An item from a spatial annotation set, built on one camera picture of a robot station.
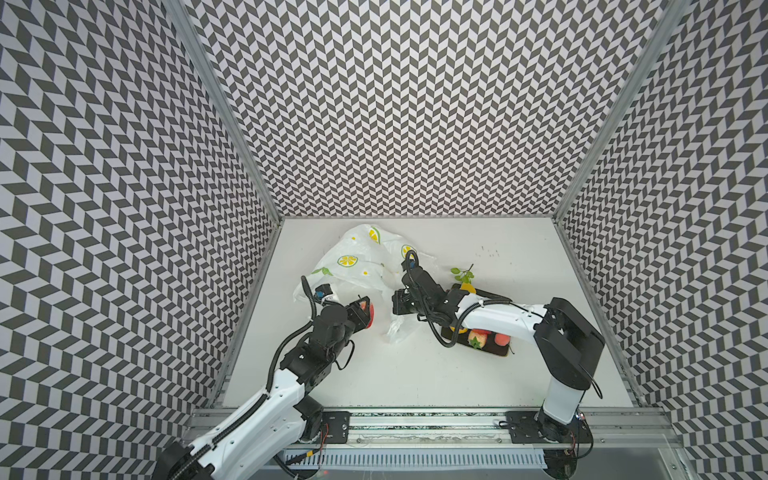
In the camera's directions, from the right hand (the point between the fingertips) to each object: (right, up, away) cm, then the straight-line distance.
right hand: (392, 306), depth 86 cm
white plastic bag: (-9, +13, +7) cm, 17 cm away
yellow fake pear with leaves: (+23, +7, +7) cm, 25 cm away
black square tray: (+28, -10, -2) cm, 30 cm away
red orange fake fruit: (-5, 0, -8) cm, 10 cm away
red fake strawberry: (+24, -8, -4) cm, 26 cm away
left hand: (-8, +2, -6) cm, 10 cm away
